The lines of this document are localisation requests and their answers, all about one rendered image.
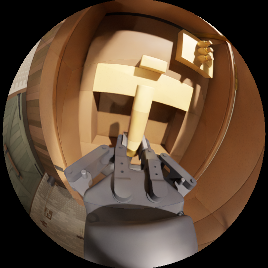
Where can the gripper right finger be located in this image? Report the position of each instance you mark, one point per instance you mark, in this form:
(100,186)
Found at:
(156,178)

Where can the brown wooden tool chest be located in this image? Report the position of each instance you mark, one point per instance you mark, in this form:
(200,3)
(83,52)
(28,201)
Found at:
(219,146)

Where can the dark wall lamp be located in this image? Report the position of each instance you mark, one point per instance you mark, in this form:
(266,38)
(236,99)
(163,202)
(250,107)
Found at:
(51,180)

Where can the cream round knife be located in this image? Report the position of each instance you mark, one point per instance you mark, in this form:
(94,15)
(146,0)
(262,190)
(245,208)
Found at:
(140,108)

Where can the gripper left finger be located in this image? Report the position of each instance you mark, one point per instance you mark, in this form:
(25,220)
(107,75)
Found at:
(122,173)

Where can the tan square open box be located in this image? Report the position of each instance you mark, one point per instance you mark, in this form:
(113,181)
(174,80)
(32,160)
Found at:
(188,50)

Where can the cream wooden keeper block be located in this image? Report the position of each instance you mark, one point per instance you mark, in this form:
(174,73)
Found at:
(151,67)

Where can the green plank door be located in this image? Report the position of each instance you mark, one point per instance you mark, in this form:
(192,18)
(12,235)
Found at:
(18,146)

